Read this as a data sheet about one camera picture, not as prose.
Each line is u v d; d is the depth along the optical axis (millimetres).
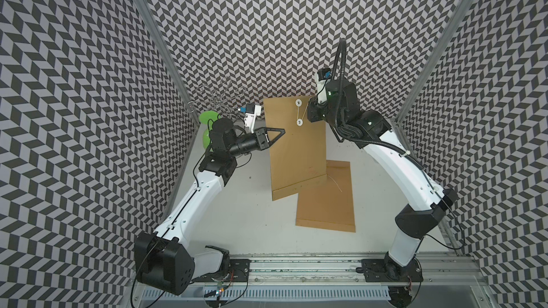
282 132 666
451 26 792
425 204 421
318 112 594
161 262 381
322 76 559
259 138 598
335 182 955
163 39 889
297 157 825
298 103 682
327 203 889
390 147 445
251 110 630
